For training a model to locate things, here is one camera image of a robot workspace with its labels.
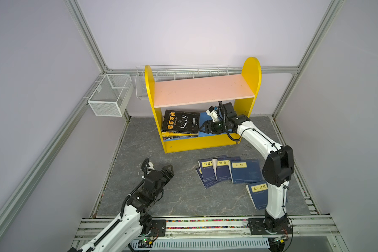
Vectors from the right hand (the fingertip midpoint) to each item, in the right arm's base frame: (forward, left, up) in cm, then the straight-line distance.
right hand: (202, 130), depth 87 cm
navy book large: (-16, -25, -18) cm, 34 cm away
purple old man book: (-2, +14, -3) cm, 14 cm away
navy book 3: (-28, -29, -19) cm, 45 cm away
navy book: (-17, -2, -17) cm, 24 cm away
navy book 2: (-15, -11, -17) cm, 25 cm away
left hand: (-20, +17, -10) cm, 28 cm away
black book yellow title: (+5, +12, +2) cm, 14 cm away
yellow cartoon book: (-2, +19, -1) cm, 19 cm away
